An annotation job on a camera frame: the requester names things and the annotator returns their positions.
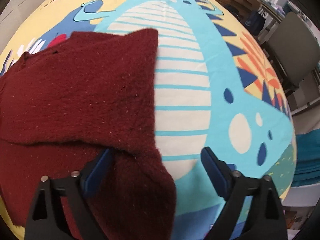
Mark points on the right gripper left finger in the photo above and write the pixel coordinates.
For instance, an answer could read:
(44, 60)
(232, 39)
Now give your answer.
(46, 219)

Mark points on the dark red knit sweater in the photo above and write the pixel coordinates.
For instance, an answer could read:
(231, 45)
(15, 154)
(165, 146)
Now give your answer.
(63, 105)

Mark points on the teal fabric on floor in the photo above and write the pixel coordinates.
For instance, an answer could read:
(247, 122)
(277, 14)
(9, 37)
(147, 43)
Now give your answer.
(307, 167)

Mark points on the yellow dinosaur bed sheet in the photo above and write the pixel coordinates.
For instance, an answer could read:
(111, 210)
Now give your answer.
(213, 87)

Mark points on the grey-green chair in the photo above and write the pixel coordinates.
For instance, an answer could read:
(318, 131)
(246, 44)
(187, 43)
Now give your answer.
(294, 50)

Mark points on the dark blue bag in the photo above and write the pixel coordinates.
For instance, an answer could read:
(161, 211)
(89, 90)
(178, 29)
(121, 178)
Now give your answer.
(255, 23)

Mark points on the white wardrobe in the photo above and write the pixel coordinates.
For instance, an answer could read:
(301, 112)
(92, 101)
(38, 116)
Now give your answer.
(20, 2)

